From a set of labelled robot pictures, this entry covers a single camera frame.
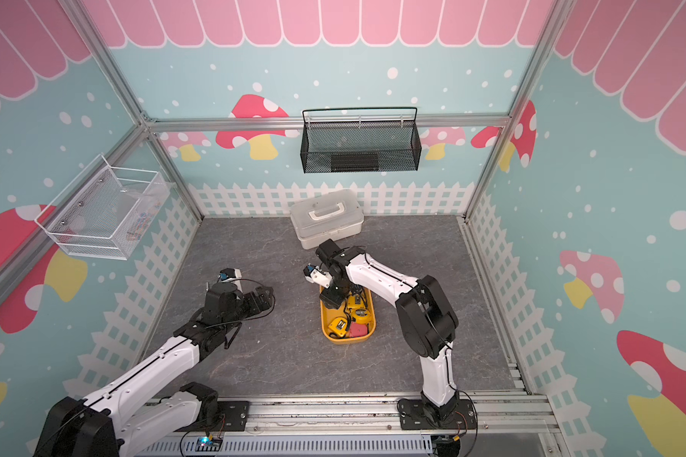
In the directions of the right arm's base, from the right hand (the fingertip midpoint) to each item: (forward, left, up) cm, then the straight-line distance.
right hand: (335, 296), depth 90 cm
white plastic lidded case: (+30, +2, +7) cm, 30 cm away
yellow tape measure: (-6, -8, -2) cm, 11 cm away
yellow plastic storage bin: (+1, -7, -4) cm, 8 cm away
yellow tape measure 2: (-8, -1, -3) cm, 9 cm away
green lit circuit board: (-38, +32, -8) cm, 50 cm away
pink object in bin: (-10, -7, -4) cm, 12 cm away
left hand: (-2, +22, +4) cm, 22 cm away
